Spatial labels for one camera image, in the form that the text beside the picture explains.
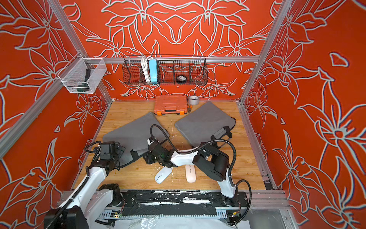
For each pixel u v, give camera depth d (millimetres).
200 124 1015
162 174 794
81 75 904
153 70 899
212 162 488
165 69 996
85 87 788
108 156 646
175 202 728
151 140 786
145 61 876
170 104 1159
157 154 673
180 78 954
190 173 795
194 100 1166
